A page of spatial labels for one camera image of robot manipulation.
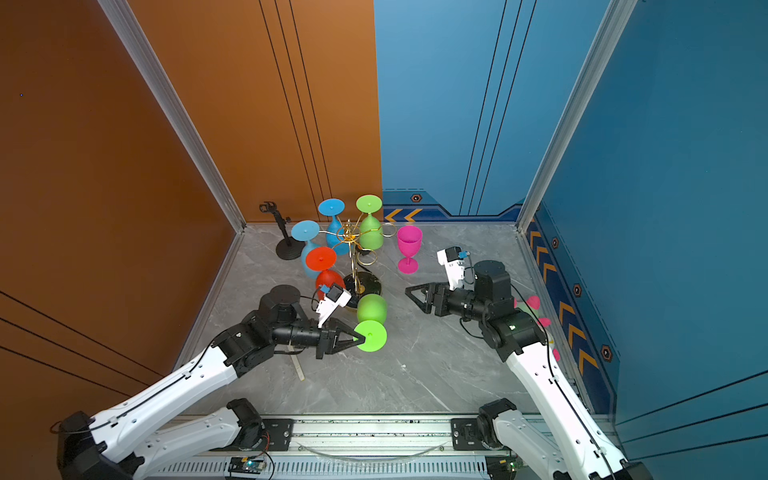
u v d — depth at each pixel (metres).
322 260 0.71
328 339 0.58
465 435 0.72
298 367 0.84
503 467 0.70
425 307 0.61
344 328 0.64
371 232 0.90
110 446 0.39
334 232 0.83
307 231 0.78
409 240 0.95
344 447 0.73
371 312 0.73
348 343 0.64
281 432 0.74
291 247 1.09
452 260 0.62
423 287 0.60
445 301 0.60
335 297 0.61
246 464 0.71
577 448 0.39
